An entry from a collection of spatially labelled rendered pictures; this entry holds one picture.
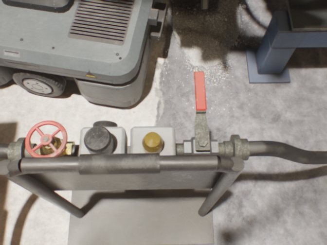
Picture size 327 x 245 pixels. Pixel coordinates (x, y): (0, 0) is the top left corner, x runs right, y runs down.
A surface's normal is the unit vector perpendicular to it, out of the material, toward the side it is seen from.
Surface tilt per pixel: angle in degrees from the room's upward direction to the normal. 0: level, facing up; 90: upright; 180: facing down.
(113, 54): 0
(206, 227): 0
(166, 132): 0
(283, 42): 90
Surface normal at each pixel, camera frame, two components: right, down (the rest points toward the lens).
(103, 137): 0.00, -0.37
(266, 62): 0.01, 0.93
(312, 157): 0.65, -0.05
